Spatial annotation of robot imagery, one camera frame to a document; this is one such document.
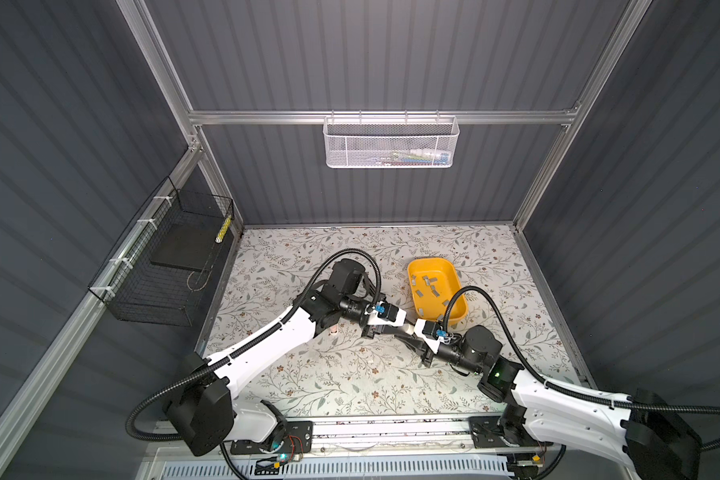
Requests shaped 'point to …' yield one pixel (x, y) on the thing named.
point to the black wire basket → (159, 271)
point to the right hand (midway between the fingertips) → (404, 330)
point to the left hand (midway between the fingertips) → (411, 324)
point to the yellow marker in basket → (221, 234)
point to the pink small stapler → (334, 328)
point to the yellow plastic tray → (433, 282)
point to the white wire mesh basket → (390, 142)
